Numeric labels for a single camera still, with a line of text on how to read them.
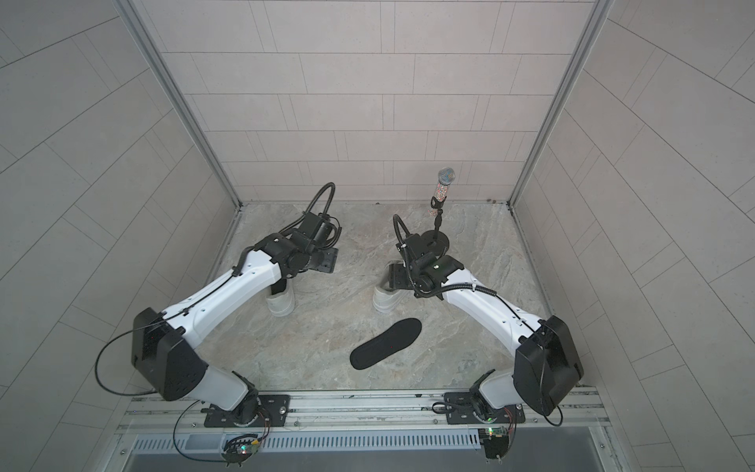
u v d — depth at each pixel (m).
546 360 0.39
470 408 0.64
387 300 0.84
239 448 0.64
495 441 0.68
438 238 1.04
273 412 0.71
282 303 0.81
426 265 0.60
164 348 0.39
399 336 0.83
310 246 0.61
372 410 0.72
